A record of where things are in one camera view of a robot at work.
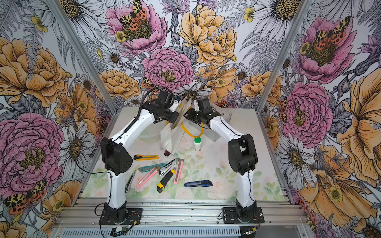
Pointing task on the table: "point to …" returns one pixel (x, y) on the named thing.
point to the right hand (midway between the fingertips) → (184, 118)
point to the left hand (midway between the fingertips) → (173, 119)
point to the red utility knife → (166, 153)
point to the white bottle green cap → (197, 144)
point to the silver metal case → (211, 134)
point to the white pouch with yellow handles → (171, 134)
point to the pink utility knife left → (148, 176)
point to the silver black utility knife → (168, 166)
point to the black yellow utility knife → (164, 180)
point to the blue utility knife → (205, 183)
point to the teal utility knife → (143, 168)
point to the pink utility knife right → (179, 165)
